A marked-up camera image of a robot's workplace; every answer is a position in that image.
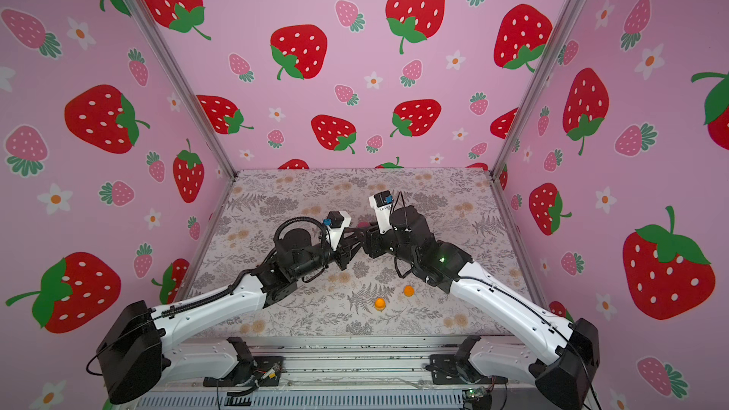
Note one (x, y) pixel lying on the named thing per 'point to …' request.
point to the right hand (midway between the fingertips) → (365, 227)
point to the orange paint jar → (380, 304)
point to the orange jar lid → (408, 290)
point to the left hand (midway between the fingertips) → (365, 233)
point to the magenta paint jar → (364, 224)
